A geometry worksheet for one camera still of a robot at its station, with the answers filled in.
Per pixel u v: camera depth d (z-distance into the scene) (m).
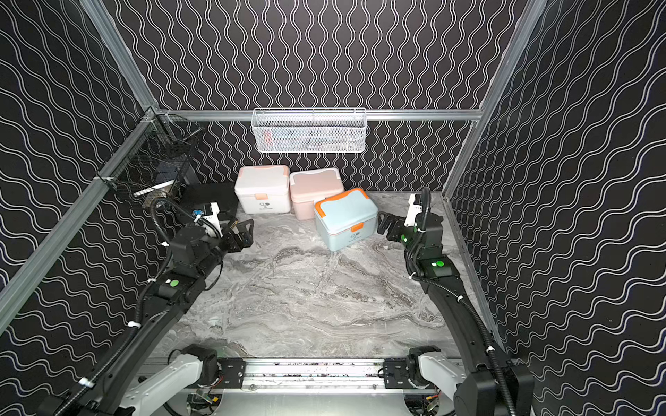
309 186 1.04
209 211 0.63
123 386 0.46
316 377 0.75
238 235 0.66
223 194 1.21
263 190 1.05
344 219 0.94
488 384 0.38
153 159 0.95
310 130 1.00
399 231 0.69
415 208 0.67
